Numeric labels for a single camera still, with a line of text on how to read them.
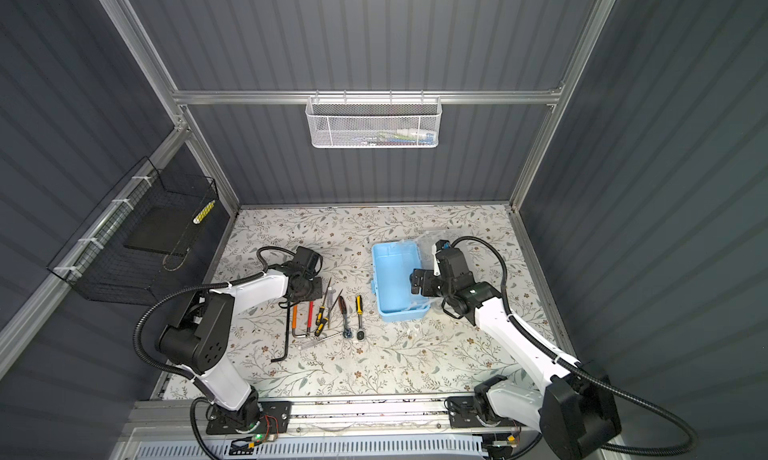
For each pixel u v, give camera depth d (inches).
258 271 40.1
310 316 35.9
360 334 34.0
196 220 30.8
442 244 29.4
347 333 34.0
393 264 40.1
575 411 15.5
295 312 35.9
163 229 30.3
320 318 35.2
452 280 24.4
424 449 30.3
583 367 16.6
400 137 36.5
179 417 29.6
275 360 32.5
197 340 18.5
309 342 33.9
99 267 25.6
